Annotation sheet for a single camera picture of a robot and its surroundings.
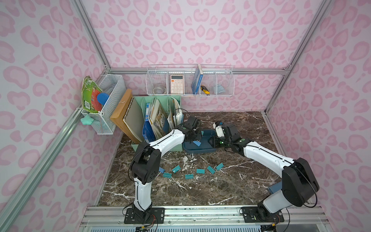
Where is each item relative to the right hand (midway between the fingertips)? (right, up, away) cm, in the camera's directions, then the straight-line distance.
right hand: (209, 139), depth 87 cm
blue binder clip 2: (-29, -19, +1) cm, 35 cm away
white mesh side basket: (-54, +10, -14) cm, 57 cm away
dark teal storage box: (-11, -7, +15) cm, 20 cm away
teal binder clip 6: (+7, -17, +3) cm, 19 cm away
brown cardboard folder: (-48, +13, -13) cm, 52 cm away
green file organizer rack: (-25, +20, +2) cm, 32 cm away
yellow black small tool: (-2, +31, +6) cm, 32 cm away
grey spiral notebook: (-45, +12, 0) cm, 46 cm away
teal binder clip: (-25, -21, 0) cm, 33 cm away
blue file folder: (-38, +4, +5) cm, 39 cm away
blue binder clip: (-7, -3, +6) cm, 10 cm away
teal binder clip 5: (+1, -18, +1) cm, 18 cm away
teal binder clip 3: (-12, -22, +1) cm, 25 cm away
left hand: (-6, +4, +7) cm, 10 cm away
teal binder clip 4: (-5, -20, +2) cm, 20 cm away
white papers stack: (-19, +13, -2) cm, 23 cm away
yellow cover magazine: (-30, +10, -1) cm, 32 cm away
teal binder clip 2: (-20, -18, +2) cm, 27 cm away
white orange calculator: (-20, +35, +7) cm, 41 cm away
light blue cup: (+9, +33, +13) cm, 37 cm away
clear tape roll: (-32, +31, +9) cm, 46 cm away
